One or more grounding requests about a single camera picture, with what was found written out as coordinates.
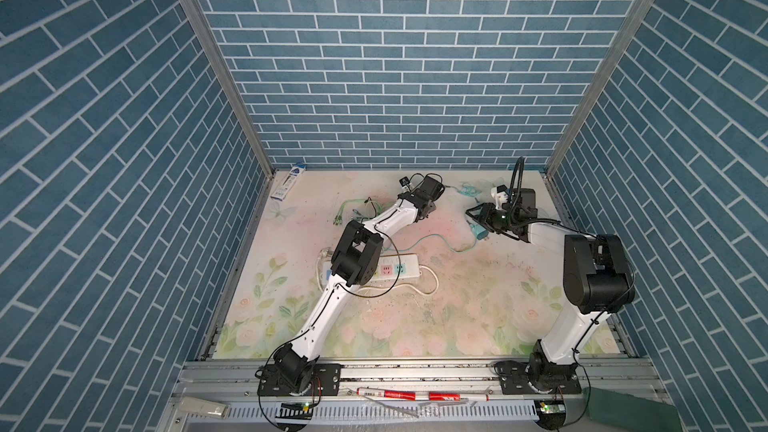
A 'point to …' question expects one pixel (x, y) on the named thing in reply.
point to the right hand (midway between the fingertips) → (469, 210)
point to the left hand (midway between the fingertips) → (424, 205)
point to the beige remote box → (204, 407)
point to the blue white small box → (288, 181)
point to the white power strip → (386, 268)
